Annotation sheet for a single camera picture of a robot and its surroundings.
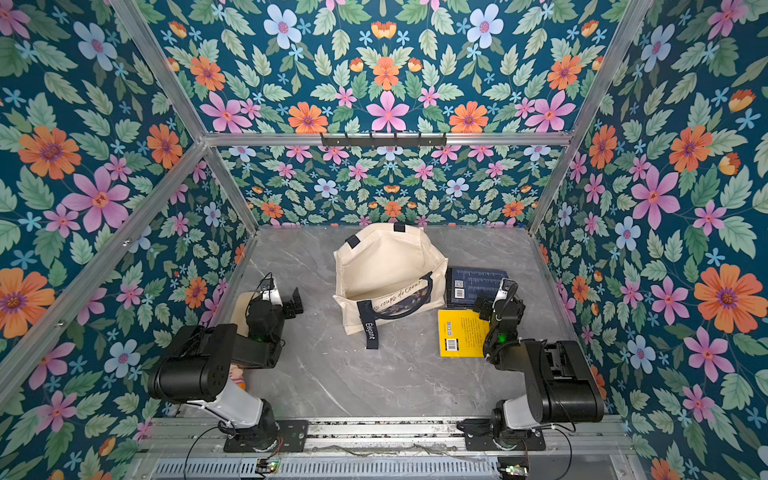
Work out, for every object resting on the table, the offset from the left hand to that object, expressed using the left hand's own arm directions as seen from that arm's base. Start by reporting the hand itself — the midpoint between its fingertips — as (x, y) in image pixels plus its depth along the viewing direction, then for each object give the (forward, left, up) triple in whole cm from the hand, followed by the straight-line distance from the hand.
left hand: (282, 288), depth 93 cm
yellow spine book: (-18, -54, -3) cm, 57 cm away
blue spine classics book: (-2, -58, -2) cm, 58 cm away
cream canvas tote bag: (+6, -36, 0) cm, 36 cm away
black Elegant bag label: (-17, -28, +13) cm, 35 cm away
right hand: (-7, -70, 0) cm, 70 cm away
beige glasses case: (-4, +16, -7) cm, 17 cm away
